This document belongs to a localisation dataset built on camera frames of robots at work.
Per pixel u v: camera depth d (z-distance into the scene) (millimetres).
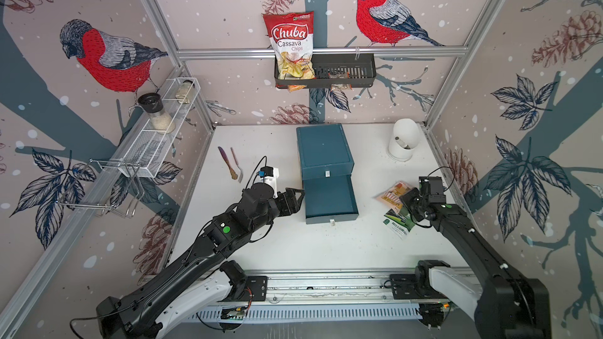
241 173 1013
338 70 1069
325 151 835
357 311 698
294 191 636
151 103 684
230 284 615
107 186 588
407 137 1029
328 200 804
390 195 902
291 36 815
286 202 612
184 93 848
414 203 735
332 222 783
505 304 384
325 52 949
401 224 869
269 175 638
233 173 1033
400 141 980
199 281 469
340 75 922
